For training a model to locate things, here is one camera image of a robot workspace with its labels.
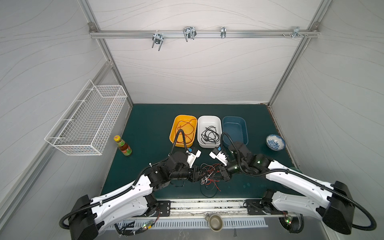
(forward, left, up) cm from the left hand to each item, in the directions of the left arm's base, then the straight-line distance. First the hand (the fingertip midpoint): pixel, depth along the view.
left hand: (208, 172), depth 70 cm
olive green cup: (-18, -4, -15) cm, 24 cm away
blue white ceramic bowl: (+26, -46, -15) cm, 55 cm away
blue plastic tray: (+38, -22, -16) cm, 47 cm away
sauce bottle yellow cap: (+15, +48, -2) cm, 50 cm away
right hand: (0, -2, 0) cm, 2 cm away
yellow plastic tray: (+40, +12, -15) cm, 45 cm away
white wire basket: (+15, +58, +16) cm, 62 cm away
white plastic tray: (+41, +1, -14) cm, 44 cm away
